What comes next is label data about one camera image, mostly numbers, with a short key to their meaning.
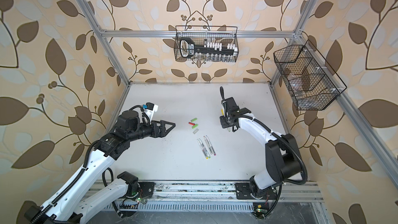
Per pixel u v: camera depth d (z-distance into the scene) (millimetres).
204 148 884
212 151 866
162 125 620
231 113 690
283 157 444
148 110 640
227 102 698
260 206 716
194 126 978
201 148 883
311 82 740
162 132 619
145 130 606
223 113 707
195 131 961
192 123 990
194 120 1018
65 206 394
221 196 737
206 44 813
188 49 844
